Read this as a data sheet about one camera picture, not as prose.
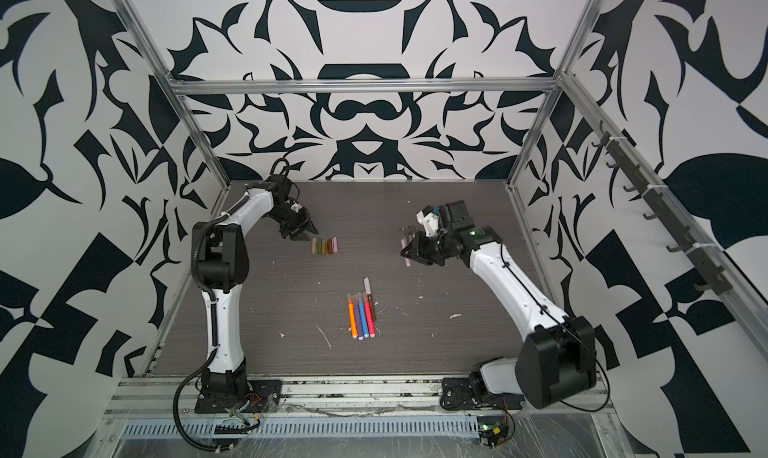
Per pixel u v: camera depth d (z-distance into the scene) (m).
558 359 0.41
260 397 0.73
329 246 1.02
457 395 0.74
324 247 1.02
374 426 0.71
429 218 0.76
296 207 0.94
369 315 0.87
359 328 0.85
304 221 0.91
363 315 0.87
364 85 0.92
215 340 0.62
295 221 0.91
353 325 0.85
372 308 0.89
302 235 0.97
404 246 0.80
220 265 0.60
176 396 0.67
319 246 1.02
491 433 0.71
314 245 1.02
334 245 1.02
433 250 0.69
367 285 0.93
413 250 0.77
